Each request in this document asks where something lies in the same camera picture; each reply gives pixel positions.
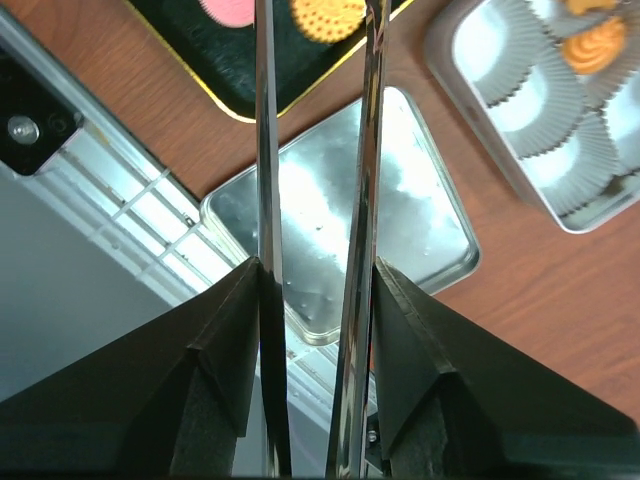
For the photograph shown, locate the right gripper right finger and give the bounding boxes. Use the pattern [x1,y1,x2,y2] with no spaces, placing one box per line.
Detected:
[373,260,639,479]

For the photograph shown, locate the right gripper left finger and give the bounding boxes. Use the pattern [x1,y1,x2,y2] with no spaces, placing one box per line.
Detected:
[1,258,259,479]

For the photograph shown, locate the silver metal tongs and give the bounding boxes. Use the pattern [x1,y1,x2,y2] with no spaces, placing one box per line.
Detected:
[255,1,391,478]

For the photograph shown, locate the black cookie tray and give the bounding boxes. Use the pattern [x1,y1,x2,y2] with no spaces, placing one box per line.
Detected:
[124,0,416,121]

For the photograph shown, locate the orange swirl cookie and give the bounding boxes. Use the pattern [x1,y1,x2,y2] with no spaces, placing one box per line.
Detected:
[561,16,627,75]

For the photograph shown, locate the orange waffle cookie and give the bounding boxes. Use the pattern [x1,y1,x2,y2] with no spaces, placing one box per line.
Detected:
[565,0,617,16]

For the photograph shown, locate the silver tin lid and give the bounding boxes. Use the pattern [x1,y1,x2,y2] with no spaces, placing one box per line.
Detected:
[199,85,481,347]

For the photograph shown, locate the silver cookie tin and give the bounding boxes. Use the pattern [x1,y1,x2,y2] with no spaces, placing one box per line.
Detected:
[424,1,639,234]

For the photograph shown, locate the pink sandwich cookie lower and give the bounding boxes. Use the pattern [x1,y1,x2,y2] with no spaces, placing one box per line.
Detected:
[199,0,255,28]

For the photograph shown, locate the orange dotted round cookie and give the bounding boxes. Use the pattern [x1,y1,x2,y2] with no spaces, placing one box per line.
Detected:
[289,0,366,44]

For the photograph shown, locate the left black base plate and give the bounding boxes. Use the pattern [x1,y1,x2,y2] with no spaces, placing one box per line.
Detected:
[1,49,83,176]

